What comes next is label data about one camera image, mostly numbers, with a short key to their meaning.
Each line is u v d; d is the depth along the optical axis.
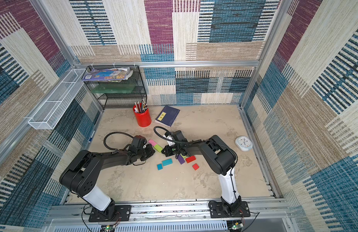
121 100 1.19
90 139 1.06
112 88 0.97
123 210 0.74
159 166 0.90
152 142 1.02
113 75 0.81
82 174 0.47
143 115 1.01
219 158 0.53
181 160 0.92
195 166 0.89
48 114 0.71
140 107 1.02
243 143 0.96
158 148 0.95
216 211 0.73
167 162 0.92
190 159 0.91
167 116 1.14
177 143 0.79
